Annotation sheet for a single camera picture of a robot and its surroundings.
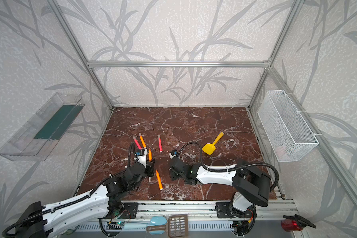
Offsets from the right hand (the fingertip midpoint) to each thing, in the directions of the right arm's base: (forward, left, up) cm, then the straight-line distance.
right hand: (170, 165), depth 84 cm
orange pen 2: (+1, +10, +10) cm, 14 cm away
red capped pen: (+17, +9, -5) cm, 20 cm away
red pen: (+18, +25, -5) cm, 31 cm away
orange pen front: (-7, +6, -4) cm, 10 cm away
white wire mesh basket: (+2, -53, +29) cm, 60 cm away
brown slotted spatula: (-28, -5, -5) cm, 29 cm away
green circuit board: (-28, +26, -7) cm, 39 cm away
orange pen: (+19, +21, -5) cm, 29 cm away
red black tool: (-27, -56, +6) cm, 62 cm away
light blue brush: (-26, +6, -5) cm, 27 cm away
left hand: (+3, +7, +6) cm, 10 cm away
